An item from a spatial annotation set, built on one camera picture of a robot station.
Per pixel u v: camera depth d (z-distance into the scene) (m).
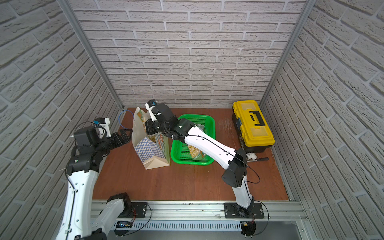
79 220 0.38
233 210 0.73
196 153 0.92
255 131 0.86
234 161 0.45
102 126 0.55
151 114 0.62
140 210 0.74
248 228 0.70
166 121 0.52
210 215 0.73
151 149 0.78
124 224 0.72
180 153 0.94
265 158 0.92
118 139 0.61
